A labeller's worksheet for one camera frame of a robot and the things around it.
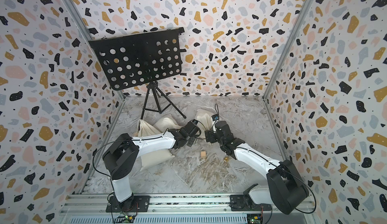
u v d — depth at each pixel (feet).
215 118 2.50
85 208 2.42
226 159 2.87
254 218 2.35
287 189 1.37
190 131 2.36
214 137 2.57
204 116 3.14
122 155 1.69
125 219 2.31
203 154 2.95
